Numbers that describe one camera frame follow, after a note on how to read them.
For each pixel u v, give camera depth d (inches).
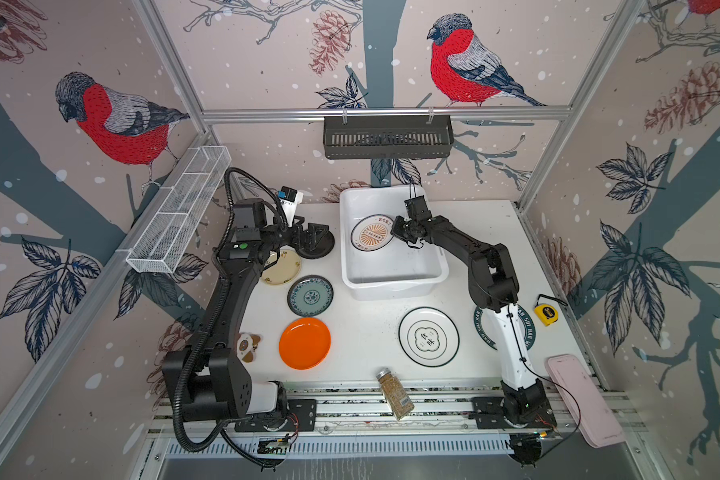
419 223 33.2
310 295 37.6
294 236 27.4
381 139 41.9
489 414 28.7
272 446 28.1
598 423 27.4
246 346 32.6
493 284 24.6
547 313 35.2
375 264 40.8
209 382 16.0
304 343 33.4
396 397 28.4
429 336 34.4
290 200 26.7
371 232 43.6
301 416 28.8
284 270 41.9
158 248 27.8
